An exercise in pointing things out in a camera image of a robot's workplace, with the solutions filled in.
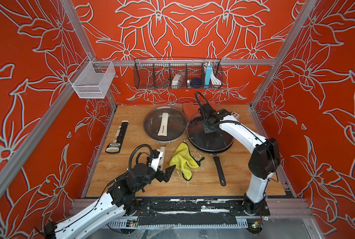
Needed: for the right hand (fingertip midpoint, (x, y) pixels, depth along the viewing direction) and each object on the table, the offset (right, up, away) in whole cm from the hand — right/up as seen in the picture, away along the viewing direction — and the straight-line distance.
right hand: (208, 127), depth 88 cm
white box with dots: (+25, +8, +22) cm, 35 cm away
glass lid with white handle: (-27, +2, +3) cm, 27 cm away
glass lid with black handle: (+8, -10, +7) cm, 14 cm away
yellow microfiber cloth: (-15, -19, -7) cm, 25 cm away
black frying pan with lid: (+3, -20, -10) cm, 23 cm away
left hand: (-23, -16, -16) cm, 32 cm away
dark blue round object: (-6, +29, +9) cm, 31 cm away
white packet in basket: (-19, +29, +3) cm, 35 cm away
